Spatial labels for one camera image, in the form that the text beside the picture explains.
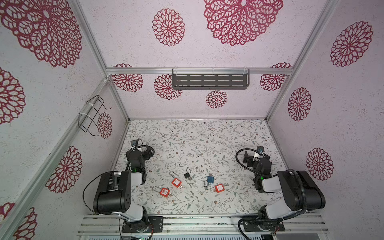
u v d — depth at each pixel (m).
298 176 0.51
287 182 0.50
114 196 0.45
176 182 0.87
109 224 0.75
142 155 0.73
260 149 0.79
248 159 0.84
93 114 0.79
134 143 0.78
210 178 0.89
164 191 0.83
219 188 0.84
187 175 0.90
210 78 0.95
